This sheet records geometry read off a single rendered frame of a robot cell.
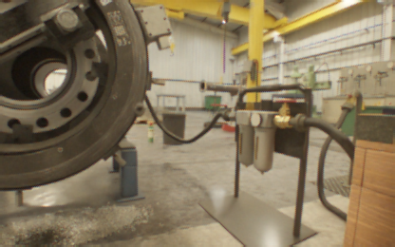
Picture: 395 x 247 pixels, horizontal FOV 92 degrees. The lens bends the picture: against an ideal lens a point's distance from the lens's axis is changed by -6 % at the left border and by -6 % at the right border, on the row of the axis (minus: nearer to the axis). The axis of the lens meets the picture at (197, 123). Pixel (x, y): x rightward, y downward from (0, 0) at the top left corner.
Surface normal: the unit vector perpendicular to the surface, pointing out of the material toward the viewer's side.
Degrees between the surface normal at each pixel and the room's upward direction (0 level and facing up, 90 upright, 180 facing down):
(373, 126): 90
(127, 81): 90
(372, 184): 90
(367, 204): 90
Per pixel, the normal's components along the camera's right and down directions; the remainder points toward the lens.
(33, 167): 0.46, 0.09
